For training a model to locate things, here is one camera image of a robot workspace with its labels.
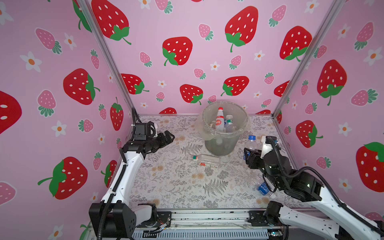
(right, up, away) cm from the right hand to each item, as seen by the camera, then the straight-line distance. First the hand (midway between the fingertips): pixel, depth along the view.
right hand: (246, 152), depth 65 cm
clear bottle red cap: (-8, +15, +23) cm, 29 cm away
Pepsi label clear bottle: (+3, +4, +1) cm, 5 cm away
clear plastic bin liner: (+4, +17, +23) cm, 29 cm away
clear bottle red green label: (-18, -9, +32) cm, 37 cm away
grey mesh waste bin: (-8, +2, +22) cm, 23 cm away
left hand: (-37, +5, +15) cm, 40 cm away
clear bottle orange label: (-12, +13, +29) cm, 34 cm away
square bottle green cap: (-2, +13, +25) cm, 28 cm away
